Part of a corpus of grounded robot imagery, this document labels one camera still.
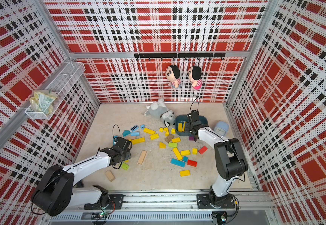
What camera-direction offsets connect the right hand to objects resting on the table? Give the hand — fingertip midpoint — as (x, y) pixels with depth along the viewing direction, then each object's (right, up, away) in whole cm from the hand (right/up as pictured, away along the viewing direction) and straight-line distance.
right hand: (191, 125), depth 96 cm
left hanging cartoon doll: (-13, +35, -5) cm, 38 cm away
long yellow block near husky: (-31, -5, +8) cm, 33 cm away
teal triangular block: (-48, -6, +6) cm, 48 cm away
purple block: (0, -10, +4) cm, 10 cm away
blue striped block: (-42, -2, +8) cm, 43 cm away
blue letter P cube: (-36, -1, +8) cm, 37 cm away
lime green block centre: (-12, -14, 0) cm, 18 cm away
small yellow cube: (-22, -4, +8) cm, 24 cm away
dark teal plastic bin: (-7, +3, +11) cm, 14 cm away
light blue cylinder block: (-41, -6, +5) cm, 41 cm away
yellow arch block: (-17, -6, +5) cm, 19 cm away
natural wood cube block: (-50, -28, -15) cm, 59 cm away
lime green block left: (-42, -24, -12) cm, 50 cm away
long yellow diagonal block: (-10, -18, -5) cm, 22 cm away
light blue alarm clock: (+21, -2, 0) cm, 21 cm away
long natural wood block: (-33, -20, -5) cm, 39 cm away
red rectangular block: (-1, -24, -7) cm, 25 cm away
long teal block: (-10, -23, -7) cm, 27 cm away
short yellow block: (-27, -9, +4) cm, 28 cm away
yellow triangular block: (-20, -14, 0) cm, 25 cm away
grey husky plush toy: (-23, +12, +9) cm, 28 cm away
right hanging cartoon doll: (+2, +35, -2) cm, 35 cm away
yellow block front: (-6, -28, -11) cm, 31 cm away
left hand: (-42, -19, -5) cm, 46 cm away
